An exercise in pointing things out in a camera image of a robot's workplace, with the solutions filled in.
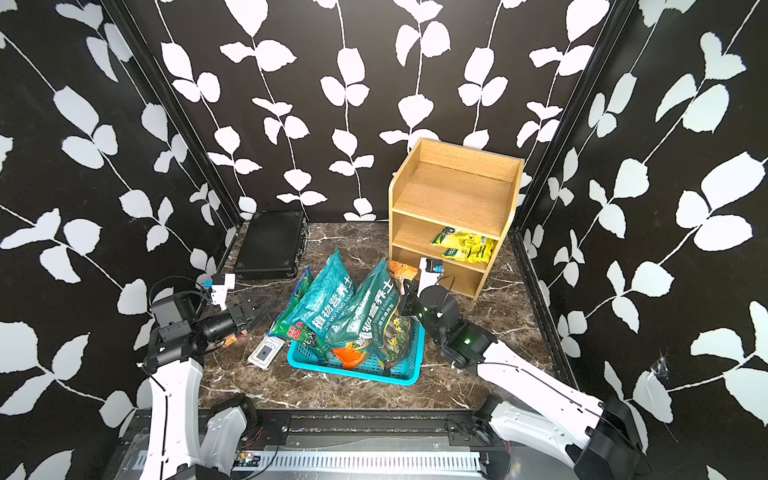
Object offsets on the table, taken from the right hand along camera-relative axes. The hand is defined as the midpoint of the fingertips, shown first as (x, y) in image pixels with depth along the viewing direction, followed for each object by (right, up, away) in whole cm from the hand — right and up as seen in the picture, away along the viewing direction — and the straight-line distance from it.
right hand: (399, 277), depth 74 cm
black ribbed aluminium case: (-50, +8, +41) cm, 65 cm away
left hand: (-31, -5, -3) cm, 31 cm away
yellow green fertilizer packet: (+19, +8, +11) cm, 23 cm away
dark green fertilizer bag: (-6, -9, -3) cm, 11 cm away
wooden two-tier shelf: (+15, +20, +9) cm, 26 cm away
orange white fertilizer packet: (+1, +1, +2) cm, 2 cm away
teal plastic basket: (+2, -28, +9) cm, 29 cm away
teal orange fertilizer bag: (-18, -6, -3) cm, 20 cm away
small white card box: (-39, -23, +11) cm, 46 cm away
